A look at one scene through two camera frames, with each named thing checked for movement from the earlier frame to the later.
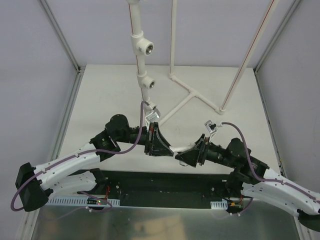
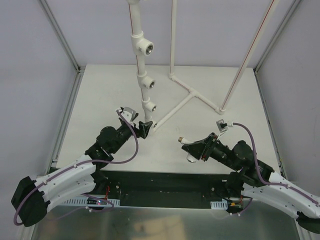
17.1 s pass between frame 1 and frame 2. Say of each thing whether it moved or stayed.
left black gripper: moved
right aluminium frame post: stayed
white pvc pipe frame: stayed
